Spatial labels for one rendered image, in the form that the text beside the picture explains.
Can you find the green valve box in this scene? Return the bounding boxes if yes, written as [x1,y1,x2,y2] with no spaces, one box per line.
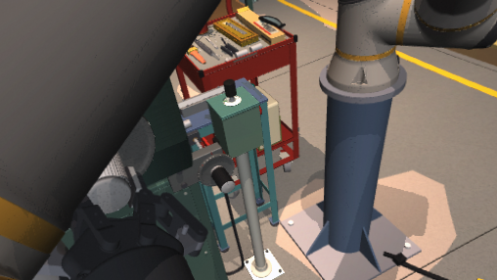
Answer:
[205,85,262,159]

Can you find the grey knurled round knob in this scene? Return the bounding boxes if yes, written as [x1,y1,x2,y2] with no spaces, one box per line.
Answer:
[87,116,157,215]

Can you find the red tool cart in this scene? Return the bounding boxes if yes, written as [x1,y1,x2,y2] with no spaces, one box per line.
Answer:
[175,10,301,174]

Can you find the black valve knob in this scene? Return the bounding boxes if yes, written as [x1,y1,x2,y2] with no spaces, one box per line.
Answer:
[223,78,238,99]

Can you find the black handled tool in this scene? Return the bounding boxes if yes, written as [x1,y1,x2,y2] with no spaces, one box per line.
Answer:
[258,14,287,30]

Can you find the tan long box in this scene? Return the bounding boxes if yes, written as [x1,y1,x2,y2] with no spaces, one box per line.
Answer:
[236,6,289,46]

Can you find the black floor cable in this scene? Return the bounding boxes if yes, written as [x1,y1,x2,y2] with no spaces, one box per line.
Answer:
[383,251,452,280]

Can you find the black pliers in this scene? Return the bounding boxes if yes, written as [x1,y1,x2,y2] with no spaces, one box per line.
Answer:
[219,36,241,58]

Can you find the orange handled tool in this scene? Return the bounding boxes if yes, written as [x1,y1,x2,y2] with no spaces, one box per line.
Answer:
[186,45,207,66]

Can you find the yellow tray box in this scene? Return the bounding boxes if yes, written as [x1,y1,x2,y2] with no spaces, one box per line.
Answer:
[212,17,261,48]

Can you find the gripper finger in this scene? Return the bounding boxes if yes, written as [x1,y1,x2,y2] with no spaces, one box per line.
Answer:
[71,200,135,254]
[133,189,209,257]

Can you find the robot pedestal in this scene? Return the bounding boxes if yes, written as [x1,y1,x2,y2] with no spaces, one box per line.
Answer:
[275,65,423,280]

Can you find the grey handwheel with black handle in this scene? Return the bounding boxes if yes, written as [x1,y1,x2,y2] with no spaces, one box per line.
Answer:
[198,152,237,195]

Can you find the white square foot plate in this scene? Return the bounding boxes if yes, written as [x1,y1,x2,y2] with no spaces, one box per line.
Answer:
[243,248,286,280]

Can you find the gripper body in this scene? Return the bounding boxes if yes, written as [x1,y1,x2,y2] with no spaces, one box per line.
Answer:
[61,240,192,280]

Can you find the grey round post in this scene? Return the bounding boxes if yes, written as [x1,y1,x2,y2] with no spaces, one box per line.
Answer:
[236,151,270,273]

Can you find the cream box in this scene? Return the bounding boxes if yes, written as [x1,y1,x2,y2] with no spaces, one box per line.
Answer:
[253,85,283,151]

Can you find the grey small cylinder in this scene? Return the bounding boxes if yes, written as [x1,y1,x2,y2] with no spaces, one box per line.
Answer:
[234,42,265,60]

